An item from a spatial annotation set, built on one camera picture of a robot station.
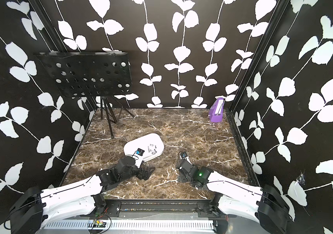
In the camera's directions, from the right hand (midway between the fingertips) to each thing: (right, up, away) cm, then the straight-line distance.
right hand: (183, 168), depth 83 cm
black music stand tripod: (-49, +41, +7) cm, 64 cm away
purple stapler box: (+27, +35, +25) cm, 50 cm away
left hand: (-18, +4, -3) cm, 19 cm away
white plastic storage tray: (-26, +14, +12) cm, 32 cm away
